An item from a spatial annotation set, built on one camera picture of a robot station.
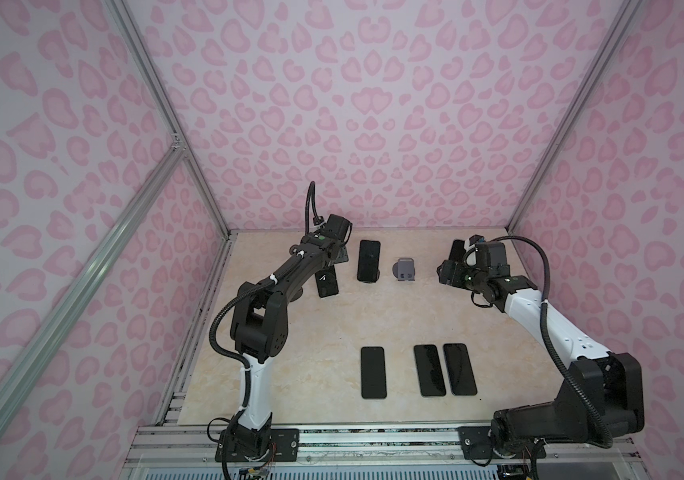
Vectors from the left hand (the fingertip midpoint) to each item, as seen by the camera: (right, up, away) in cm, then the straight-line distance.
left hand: (329, 249), depth 96 cm
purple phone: (+38, -34, -12) cm, 52 cm away
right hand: (+37, -6, -10) cm, 38 cm away
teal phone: (+13, -35, -12) cm, 39 cm away
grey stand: (+26, -7, +10) cm, 29 cm away
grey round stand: (-11, -16, +5) cm, 20 cm away
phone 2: (+13, -4, +5) cm, 15 cm away
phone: (-1, -11, +2) cm, 11 cm away
